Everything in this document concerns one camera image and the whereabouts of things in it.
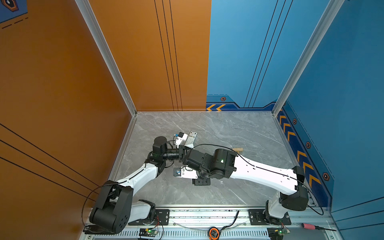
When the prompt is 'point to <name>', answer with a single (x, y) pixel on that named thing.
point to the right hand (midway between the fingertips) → (193, 173)
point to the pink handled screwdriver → (310, 226)
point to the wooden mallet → (238, 149)
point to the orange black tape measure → (213, 233)
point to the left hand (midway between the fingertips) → (198, 154)
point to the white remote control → (190, 140)
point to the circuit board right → (277, 233)
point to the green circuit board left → (148, 232)
